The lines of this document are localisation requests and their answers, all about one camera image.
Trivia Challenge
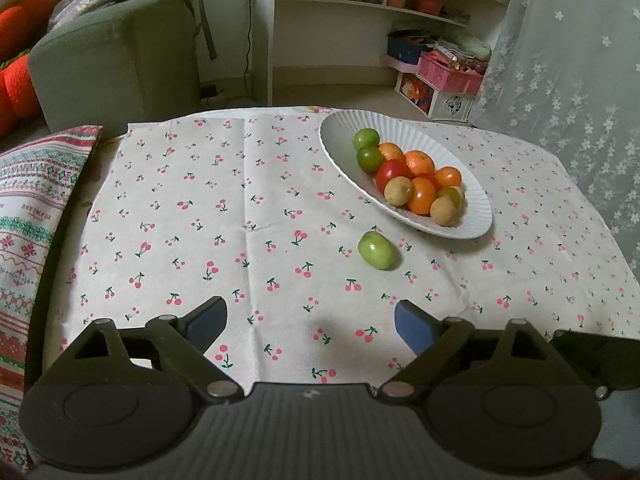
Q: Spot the small red tomato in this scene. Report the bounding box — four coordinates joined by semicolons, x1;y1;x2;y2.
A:
419;174;440;192

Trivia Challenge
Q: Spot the orange cherry tomato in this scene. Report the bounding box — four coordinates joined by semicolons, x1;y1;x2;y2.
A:
434;166;462;188

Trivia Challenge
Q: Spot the light green oval tomato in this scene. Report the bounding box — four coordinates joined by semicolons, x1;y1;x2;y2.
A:
358;231;397;270

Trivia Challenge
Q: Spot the brown fruit lower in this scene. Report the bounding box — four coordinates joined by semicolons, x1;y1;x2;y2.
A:
430;196;458;226

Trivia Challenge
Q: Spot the white ribbed oval plate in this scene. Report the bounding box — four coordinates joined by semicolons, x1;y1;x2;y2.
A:
319;110;492;240

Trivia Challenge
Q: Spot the yellow brown fruit bottom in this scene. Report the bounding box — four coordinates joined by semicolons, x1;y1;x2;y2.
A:
451;186;465;207

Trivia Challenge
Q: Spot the white bookshelf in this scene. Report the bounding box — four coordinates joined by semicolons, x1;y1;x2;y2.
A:
248;0;510;105

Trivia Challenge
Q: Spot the red flower plush pillow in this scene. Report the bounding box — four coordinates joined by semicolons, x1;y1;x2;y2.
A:
1;0;56;136

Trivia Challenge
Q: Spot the pink plastic basket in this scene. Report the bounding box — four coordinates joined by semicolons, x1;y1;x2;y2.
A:
416;52;483;96

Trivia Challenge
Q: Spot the cherry print tablecloth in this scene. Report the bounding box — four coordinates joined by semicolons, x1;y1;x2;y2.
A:
44;108;639;387

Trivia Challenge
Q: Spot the left orange mandarin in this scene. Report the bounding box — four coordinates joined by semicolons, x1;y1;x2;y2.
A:
378;142;405;162

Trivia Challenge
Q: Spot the orange oval tomato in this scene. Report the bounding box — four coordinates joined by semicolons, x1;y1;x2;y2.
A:
407;177;437;216

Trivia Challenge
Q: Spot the brown round fruit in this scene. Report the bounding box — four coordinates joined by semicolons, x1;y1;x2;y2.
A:
383;177;413;207

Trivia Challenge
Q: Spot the right orange mandarin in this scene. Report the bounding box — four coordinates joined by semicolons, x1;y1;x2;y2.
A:
405;150;435;177

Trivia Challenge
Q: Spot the white floral curtain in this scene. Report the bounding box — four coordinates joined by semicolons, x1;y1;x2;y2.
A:
471;0;639;271

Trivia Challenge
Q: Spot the black power cable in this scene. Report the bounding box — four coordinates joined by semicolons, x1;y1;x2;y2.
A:
199;0;260;109

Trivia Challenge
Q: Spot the dark green tomato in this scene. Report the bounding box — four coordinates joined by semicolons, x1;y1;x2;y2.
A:
352;128;380;152

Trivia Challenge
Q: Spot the round green tomato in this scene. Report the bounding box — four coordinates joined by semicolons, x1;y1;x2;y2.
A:
357;146;386;174

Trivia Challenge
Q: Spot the patterned striped cushion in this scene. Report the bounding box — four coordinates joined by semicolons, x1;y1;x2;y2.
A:
1;125;103;471

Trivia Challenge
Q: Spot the large red tomato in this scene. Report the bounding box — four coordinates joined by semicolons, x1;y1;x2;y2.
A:
374;160;413;193

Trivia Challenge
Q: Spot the orange mandarin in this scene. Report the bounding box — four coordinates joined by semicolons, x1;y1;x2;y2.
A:
378;142;405;162
405;150;435;177

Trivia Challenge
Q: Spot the dark blue box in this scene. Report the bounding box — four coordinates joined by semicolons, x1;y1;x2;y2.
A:
387;29;438;65

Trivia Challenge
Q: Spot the olive orange tomato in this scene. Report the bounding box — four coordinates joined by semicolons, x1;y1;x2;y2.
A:
437;186;461;209

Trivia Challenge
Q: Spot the white storage box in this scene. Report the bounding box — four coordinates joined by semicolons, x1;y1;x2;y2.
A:
395;72;475;122

